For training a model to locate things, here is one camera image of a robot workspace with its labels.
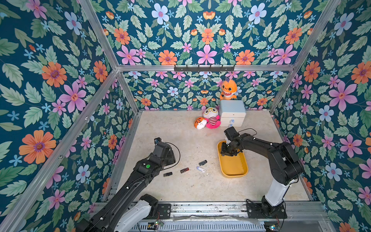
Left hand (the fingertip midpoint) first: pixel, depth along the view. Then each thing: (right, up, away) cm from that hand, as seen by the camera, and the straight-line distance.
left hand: (172, 154), depth 79 cm
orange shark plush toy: (+35, +40, +17) cm, 56 cm away
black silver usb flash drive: (+18, -8, +11) cm, 23 cm away
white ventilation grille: (+17, -34, -9) cm, 39 cm away
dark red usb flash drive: (+6, -12, +9) cm, 16 cm away
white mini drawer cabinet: (+39, +24, +19) cm, 50 cm away
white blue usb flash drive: (+16, -11, +9) cm, 22 cm away
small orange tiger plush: (+16, +18, +25) cm, 35 cm away
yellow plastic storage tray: (+36, -10, +11) cm, 39 cm away
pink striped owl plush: (+26, +22, +28) cm, 44 cm away
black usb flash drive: (-4, -13, +7) cm, 16 cm away
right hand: (+31, -1, +15) cm, 34 cm away
